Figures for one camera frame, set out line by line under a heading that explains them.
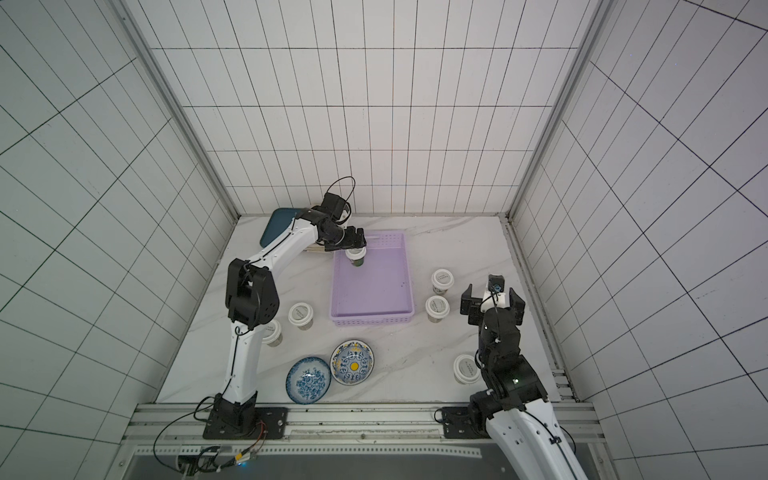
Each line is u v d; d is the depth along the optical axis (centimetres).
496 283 60
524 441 56
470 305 66
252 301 57
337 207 80
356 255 99
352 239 88
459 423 73
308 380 79
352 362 82
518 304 64
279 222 119
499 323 52
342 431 73
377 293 97
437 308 86
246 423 66
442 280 92
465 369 75
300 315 86
